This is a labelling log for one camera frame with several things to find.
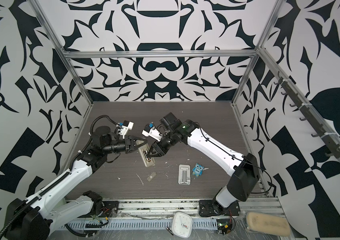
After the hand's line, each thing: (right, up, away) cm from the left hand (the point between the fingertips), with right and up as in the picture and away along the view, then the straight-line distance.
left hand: (148, 140), depth 68 cm
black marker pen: (+10, -41, 0) cm, 42 cm away
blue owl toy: (+26, -19, +18) cm, 37 cm away
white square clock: (+15, -37, -1) cm, 40 cm away
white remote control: (-2, -5, 0) cm, 5 cm away
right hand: (+1, -6, +1) cm, 6 cm away
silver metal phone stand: (+18, -21, +15) cm, 31 cm away
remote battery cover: (-1, -23, +16) cm, 28 cm away
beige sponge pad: (+53, -37, -1) cm, 65 cm away
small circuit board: (+35, -41, +3) cm, 54 cm away
